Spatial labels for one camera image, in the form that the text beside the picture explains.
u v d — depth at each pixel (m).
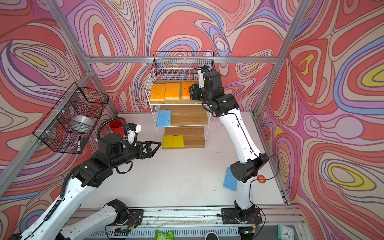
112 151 0.46
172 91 0.70
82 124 0.70
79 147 0.72
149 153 0.56
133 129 0.57
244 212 0.63
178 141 0.99
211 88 0.51
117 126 0.95
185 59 0.88
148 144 0.57
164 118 0.82
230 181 0.84
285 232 0.68
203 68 0.62
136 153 0.56
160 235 0.68
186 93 0.69
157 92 0.69
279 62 0.89
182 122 0.81
